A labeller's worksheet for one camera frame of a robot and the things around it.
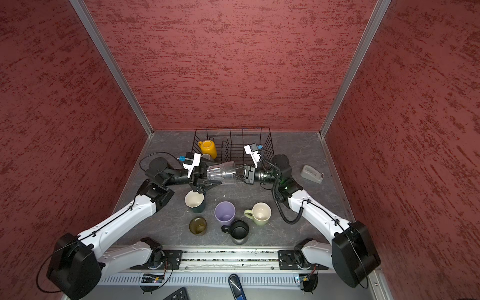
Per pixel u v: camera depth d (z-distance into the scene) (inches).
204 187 23.8
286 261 29.1
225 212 32.7
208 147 38.3
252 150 25.5
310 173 38.3
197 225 32.5
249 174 24.3
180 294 26.2
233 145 44.7
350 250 15.8
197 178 24.0
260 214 33.3
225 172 23.9
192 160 21.6
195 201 34.4
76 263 15.2
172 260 28.7
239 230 32.0
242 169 25.9
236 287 25.3
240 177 25.3
